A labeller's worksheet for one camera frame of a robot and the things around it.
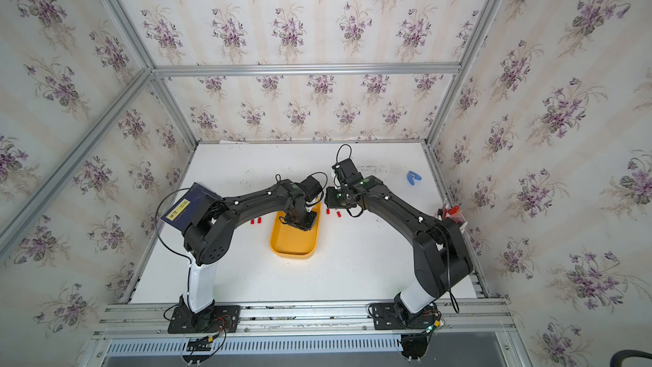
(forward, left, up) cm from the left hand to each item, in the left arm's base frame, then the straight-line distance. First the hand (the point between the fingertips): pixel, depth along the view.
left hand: (311, 230), depth 91 cm
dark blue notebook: (+6, +50, 0) cm, 50 cm away
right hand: (+6, -7, +11) cm, 14 cm away
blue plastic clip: (+25, -43, 0) cm, 49 cm away
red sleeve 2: (+7, -10, 0) cm, 12 cm away
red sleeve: (+8, -6, 0) cm, 10 cm away
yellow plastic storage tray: (-5, +8, 0) cm, 9 cm away
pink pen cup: (+1, -49, +11) cm, 50 cm away
